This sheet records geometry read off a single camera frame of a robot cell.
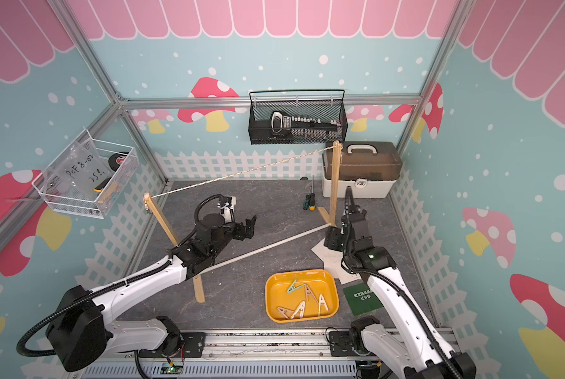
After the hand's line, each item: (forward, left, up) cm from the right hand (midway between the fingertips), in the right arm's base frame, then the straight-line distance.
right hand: (338, 230), depth 79 cm
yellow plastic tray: (-15, +13, -20) cm, 28 cm away
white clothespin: (-17, +6, -19) cm, 26 cm away
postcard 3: (-16, -9, -20) cm, 27 cm away
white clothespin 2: (-20, +13, -17) cm, 30 cm away
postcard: (+3, +3, -19) cm, 20 cm away
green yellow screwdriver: (+29, +7, -18) cm, 35 cm away
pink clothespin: (-14, +10, -18) cm, 25 cm away
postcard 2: (-7, -2, -19) cm, 20 cm away
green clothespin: (-13, +16, -18) cm, 27 cm away
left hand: (+5, +32, +1) cm, 33 cm away
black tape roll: (+20, +76, +15) cm, 80 cm away
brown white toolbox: (+32, -18, -1) cm, 37 cm away
